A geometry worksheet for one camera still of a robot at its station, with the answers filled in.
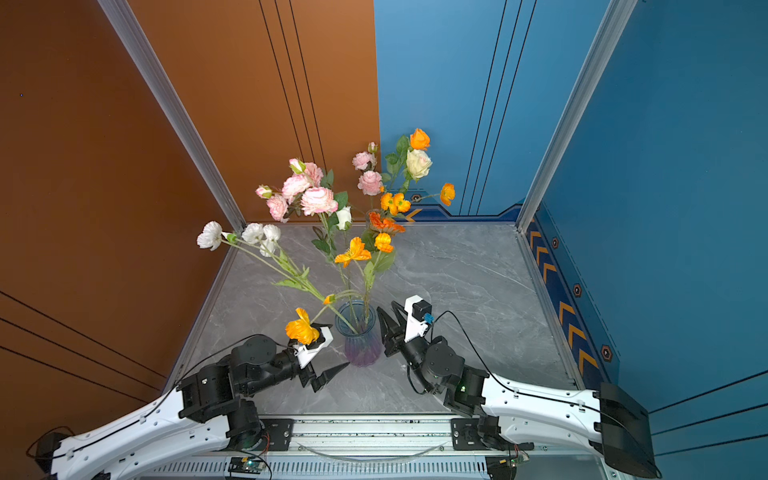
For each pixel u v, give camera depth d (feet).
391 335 1.92
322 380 1.93
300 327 1.61
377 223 2.14
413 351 1.94
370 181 2.84
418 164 2.42
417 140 2.86
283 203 2.27
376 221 2.15
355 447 2.38
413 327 1.89
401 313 2.18
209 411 1.61
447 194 2.62
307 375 1.90
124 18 2.28
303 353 1.83
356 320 2.47
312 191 2.01
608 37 2.38
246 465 2.32
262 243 2.16
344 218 2.16
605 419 1.41
